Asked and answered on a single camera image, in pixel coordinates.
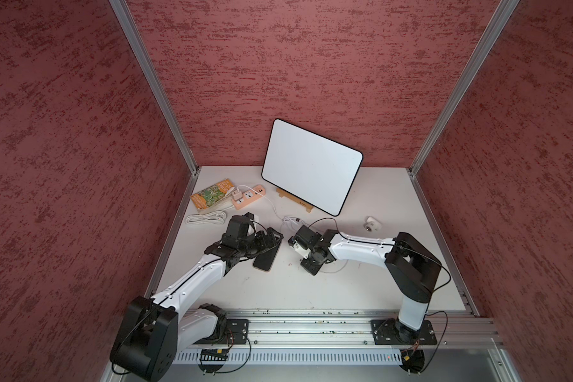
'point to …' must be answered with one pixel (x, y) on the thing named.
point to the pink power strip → (250, 196)
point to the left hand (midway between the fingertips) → (274, 245)
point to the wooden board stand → (294, 199)
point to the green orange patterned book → (213, 196)
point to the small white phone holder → (372, 224)
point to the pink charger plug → (237, 195)
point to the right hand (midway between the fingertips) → (312, 266)
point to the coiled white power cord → (216, 217)
